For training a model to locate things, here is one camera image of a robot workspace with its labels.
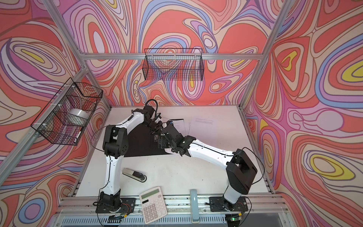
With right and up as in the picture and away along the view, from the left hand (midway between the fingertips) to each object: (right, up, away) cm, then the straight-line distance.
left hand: (167, 132), depth 96 cm
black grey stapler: (-15, -24, -16) cm, 33 cm away
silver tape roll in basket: (-44, +12, -22) cm, 51 cm away
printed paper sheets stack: (+22, +3, +8) cm, 24 cm away
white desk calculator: (-5, -36, -24) cm, 43 cm away
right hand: (-1, -5, -14) cm, 15 cm away
